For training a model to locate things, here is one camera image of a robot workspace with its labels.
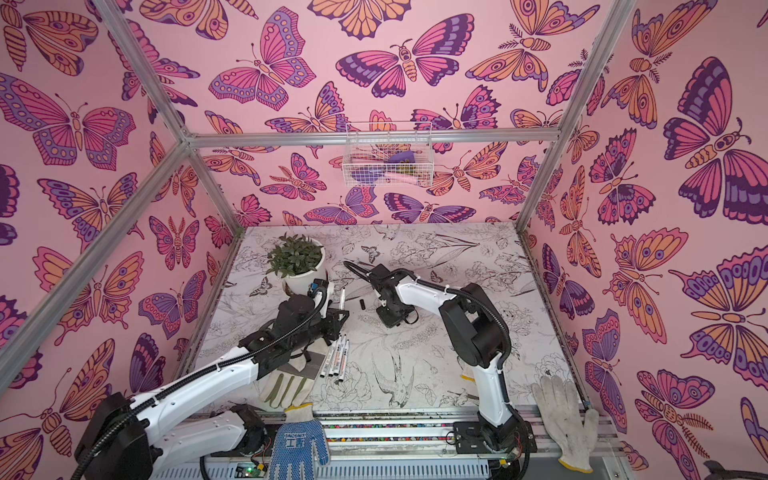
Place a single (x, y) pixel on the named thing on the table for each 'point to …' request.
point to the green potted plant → (295, 254)
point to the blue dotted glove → (299, 440)
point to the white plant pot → (301, 283)
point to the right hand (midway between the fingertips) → (394, 316)
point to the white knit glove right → (563, 417)
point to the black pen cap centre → (363, 307)
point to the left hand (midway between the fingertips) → (350, 310)
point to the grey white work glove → (292, 384)
